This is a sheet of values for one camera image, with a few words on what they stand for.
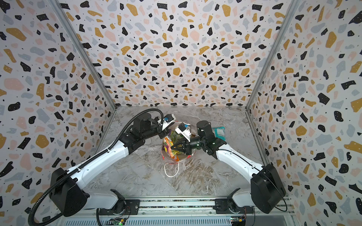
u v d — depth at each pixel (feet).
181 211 2.40
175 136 2.89
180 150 2.25
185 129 2.13
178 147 2.29
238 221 2.35
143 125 1.87
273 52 2.90
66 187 1.26
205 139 2.07
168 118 2.04
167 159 2.45
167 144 2.30
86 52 2.87
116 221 2.30
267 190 1.37
